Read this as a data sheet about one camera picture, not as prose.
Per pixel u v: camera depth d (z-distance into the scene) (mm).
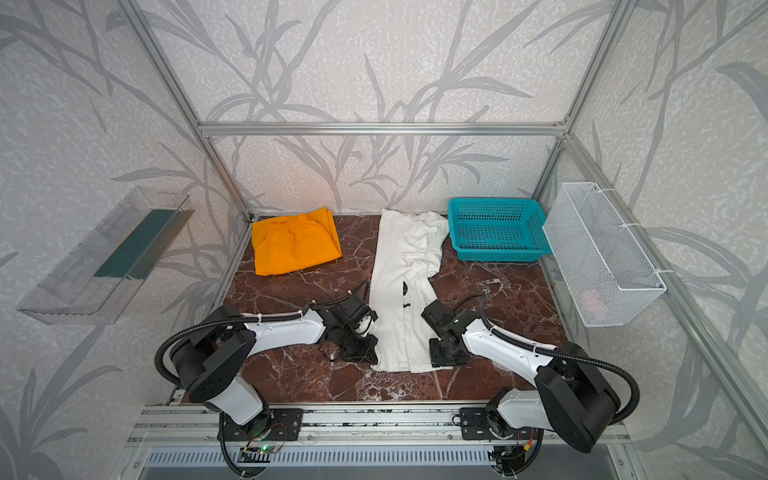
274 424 722
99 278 646
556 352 455
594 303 722
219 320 483
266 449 706
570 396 412
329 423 753
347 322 701
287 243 1064
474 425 735
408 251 1083
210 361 449
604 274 620
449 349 694
